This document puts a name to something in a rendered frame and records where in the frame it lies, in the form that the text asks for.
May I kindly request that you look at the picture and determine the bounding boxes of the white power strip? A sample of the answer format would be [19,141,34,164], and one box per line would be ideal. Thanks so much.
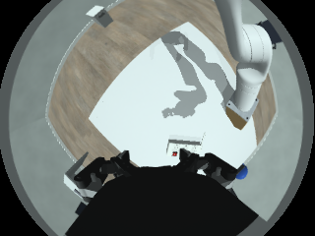
[166,133,206,156]

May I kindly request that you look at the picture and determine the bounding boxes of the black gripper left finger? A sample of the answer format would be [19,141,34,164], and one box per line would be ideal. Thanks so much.
[74,150,147,203]

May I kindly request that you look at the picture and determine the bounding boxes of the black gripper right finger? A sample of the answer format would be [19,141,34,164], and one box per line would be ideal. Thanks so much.
[167,148,237,191]

